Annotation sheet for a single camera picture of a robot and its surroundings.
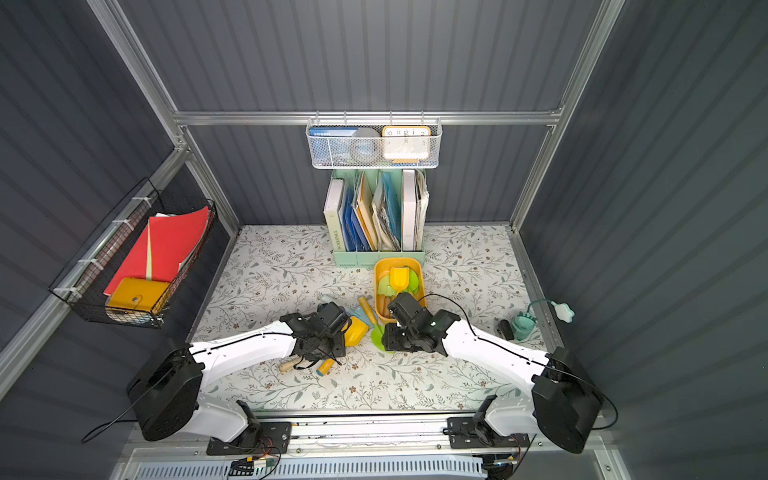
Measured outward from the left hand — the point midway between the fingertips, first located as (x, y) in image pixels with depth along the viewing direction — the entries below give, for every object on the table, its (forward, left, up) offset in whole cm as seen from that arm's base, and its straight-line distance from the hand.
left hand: (337, 348), depth 85 cm
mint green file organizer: (+37, -12, +18) cm, 43 cm away
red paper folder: (+17, +44, +25) cm, 54 cm away
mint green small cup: (+4, -54, +5) cm, 54 cm away
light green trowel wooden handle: (+19, -14, -1) cm, 24 cm away
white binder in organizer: (+37, -22, +20) cm, 47 cm away
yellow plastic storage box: (+32, -18, +1) cm, 36 cm away
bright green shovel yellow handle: (+24, -23, -2) cm, 33 cm away
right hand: (0, -15, +6) cm, 17 cm away
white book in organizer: (+36, +2, +23) cm, 43 cm away
